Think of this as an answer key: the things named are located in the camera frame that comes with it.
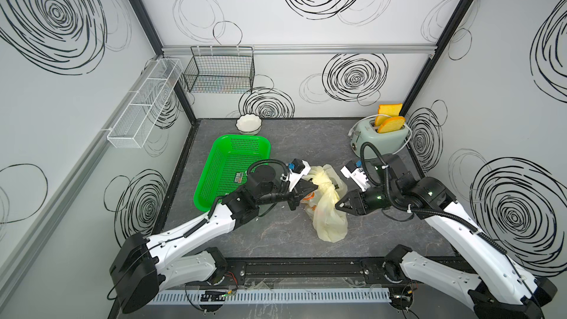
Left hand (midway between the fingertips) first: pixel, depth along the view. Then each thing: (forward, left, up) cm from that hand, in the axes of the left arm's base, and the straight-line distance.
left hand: (316, 187), depth 67 cm
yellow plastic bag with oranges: (-8, -5, -7) cm, 12 cm away
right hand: (-6, -7, -1) cm, 9 cm away
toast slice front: (+33, -36, -5) cm, 49 cm away
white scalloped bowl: (+48, +30, -23) cm, 61 cm away
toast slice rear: (+41, -36, -4) cm, 54 cm away
